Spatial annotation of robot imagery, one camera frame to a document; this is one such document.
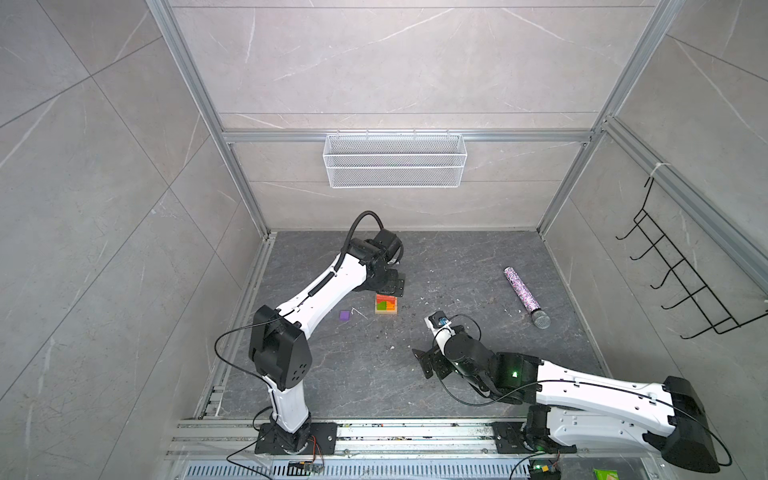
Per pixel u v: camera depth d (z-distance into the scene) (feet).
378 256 1.95
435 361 2.07
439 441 2.44
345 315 3.13
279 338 1.52
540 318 3.00
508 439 2.39
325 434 2.41
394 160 3.29
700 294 2.07
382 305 3.12
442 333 2.07
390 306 3.13
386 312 3.14
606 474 2.25
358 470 2.29
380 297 2.79
